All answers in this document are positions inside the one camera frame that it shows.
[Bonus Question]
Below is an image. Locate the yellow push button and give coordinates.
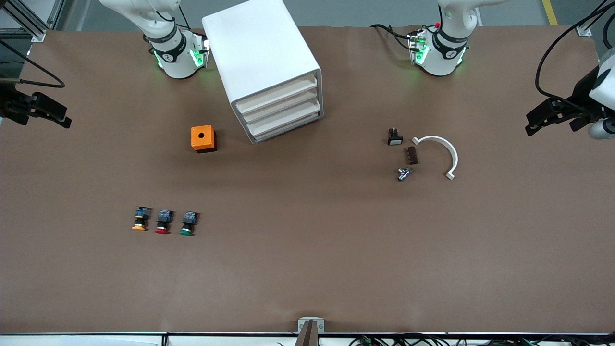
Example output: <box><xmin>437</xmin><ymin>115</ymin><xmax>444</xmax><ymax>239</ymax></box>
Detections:
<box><xmin>132</xmin><ymin>206</ymin><xmax>151</xmax><ymax>232</ymax></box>

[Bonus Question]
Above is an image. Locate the white plastic drawer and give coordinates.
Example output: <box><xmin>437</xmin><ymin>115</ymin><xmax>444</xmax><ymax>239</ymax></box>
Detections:
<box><xmin>245</xmin><ymin>99</ymin><xmax>321</xmax><ymax>135</ymax></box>
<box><xmin>250</xmin><ymin>111</ymin><xmax>322</xmax><ymax>142</ymax></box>
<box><xmin>240</xmin><ymin>86</ymin><xmax>320</xmax><ymax>124</ymax></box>
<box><xmin>234</xmin><ymin>73</ymin><xmax>319</xmax><ymax>114</ymax></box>

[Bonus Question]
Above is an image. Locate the red push button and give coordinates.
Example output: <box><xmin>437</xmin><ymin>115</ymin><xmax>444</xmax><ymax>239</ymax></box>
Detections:
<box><xmin>155</xmin><ymin>210</ymin><xmax>174</xmax><ymax>235</ymax></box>

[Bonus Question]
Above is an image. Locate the green push button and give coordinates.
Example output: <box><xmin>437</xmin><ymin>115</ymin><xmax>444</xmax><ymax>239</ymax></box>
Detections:
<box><xmin>180</xmin><ymin>211</ymin><xmax>199</xmax><ymax>237</ymax></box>

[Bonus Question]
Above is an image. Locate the white curved plastic arc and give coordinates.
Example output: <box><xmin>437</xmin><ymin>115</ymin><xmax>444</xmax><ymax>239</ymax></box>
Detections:
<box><xmin>412</xmin><ymin>136</ymin><xmax>459</xmax><ymax>181</ymax></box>

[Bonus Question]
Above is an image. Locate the orange box with hole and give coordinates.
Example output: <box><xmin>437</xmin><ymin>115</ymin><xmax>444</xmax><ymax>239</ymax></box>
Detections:
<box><xmin>191</xmin><ymin>125</ymin><xmax>217</xmax><ymax>154</ymax></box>

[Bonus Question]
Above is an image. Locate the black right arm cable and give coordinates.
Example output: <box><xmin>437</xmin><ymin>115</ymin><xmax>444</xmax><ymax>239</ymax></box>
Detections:
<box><xmin>0</xmin><ymin>39</ymin><xmax>66</xmax><ymax>89</ymax></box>

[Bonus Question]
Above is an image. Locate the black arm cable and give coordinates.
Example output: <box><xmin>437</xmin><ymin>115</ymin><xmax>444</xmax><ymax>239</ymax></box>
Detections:
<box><xmin>535</xmin><ymin>0</ymin><xmax>615</xmax><ymax>105</ymax></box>
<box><xmin>0</xmin><ymin>39</ymin><xmax>66</xmax><ymax>89</ymax></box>

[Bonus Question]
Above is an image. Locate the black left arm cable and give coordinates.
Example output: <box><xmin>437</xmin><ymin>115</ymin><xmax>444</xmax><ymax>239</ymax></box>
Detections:
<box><xmin>535</xmin><ymin>0</ymin><xmax>615</xmax><ymax>105</ymax></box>

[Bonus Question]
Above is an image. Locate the aluminium frame post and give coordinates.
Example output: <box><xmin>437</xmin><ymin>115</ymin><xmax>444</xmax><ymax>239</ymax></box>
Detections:
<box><xmin>0</xmin><ymin>0</ymin><xmax>66</xmax><ymax>43</ymax></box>
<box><xmin>576</xmin><ymin>0</ymin><xmax>615</xmax><ymax>38</ymax></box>

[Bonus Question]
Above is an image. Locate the black base cable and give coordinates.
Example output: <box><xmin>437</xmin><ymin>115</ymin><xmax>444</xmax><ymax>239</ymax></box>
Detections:
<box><xmin>370</xmin><ymin>23</ymin><xmax>419</xmax><ymax>51</ymax></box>

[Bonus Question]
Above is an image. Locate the white drawer cabinet frame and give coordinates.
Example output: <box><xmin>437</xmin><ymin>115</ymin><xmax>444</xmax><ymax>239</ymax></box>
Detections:
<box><xmin>201</xmin><ymin>0</ymin><xmax>324</xmax><ymax>145</ymax></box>

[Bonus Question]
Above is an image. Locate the black cable bundle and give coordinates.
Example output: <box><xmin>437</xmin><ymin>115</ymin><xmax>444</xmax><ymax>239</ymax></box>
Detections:
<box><xmin>348</xmin><ymin>334</ymin><xmax>543</xmax><ymax>346</ymax></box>

